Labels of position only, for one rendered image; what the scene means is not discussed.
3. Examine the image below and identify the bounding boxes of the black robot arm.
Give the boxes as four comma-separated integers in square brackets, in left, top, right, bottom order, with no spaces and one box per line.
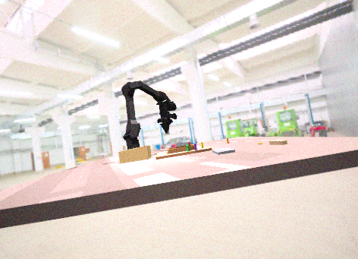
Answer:
[121,81,177,150]

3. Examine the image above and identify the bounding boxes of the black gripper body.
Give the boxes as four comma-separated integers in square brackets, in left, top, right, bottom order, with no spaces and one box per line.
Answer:
[157,110,173,123]

